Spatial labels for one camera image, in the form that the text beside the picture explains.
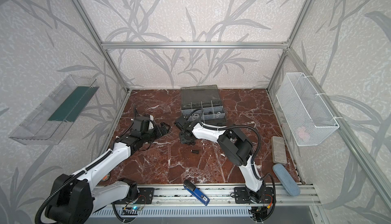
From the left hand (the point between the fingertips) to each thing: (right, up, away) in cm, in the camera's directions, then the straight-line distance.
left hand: (167, 125), depth 85 cm
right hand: (+9, -7, +9) cm, 14 cm away
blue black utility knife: (+15, -28, -13) cm, 35 cm away
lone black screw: (+15, -16, +3) cm, 22 cm away
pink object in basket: (+69, -2, -12) cm, 70 cm away
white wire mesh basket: (+64, +5, -24) cm, 68 cm away
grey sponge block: (+63, -15, -1) cm, 65 cm away
